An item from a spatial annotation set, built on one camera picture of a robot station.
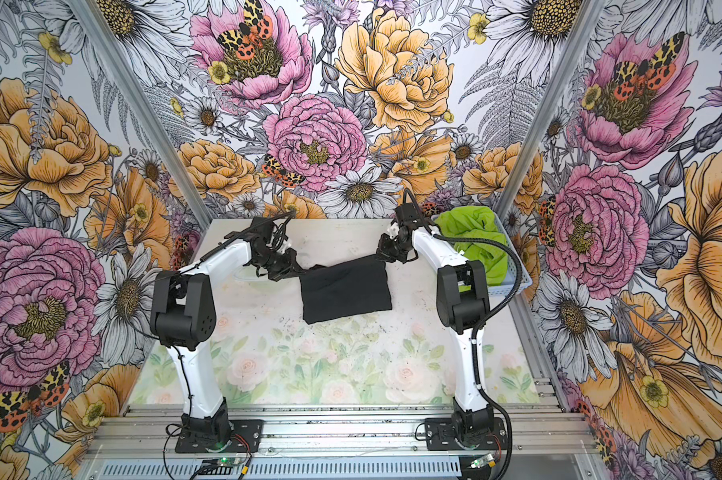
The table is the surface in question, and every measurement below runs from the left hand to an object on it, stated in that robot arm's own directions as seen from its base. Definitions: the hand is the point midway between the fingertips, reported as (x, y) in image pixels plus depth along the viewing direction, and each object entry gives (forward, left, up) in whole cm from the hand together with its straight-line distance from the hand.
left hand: (302, 278), depth 95 cm
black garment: (-1, -12, -5) cm, 14 cm away
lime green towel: (+23, -61, 0) cm, 65 cm away
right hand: (+6, -24, 0) cm, 25 cm away
